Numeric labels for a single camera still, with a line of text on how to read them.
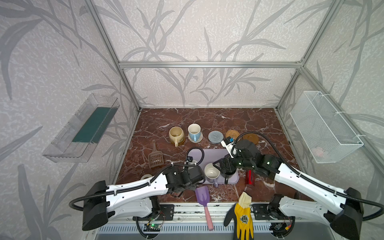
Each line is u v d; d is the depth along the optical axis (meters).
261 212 0.74
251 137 0.99
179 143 0.97
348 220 0.37
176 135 0.98
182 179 0.55
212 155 1.00
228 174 0.77
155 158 0.93
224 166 0.64
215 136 1.02
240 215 0.72
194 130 1.00
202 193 0.79
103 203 0.40
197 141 1.00
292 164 0.91
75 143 0.63
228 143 0.65
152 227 0.71
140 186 0.45
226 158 0.64
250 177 0.83
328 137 0.61
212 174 0.85
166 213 0.74
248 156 0.57
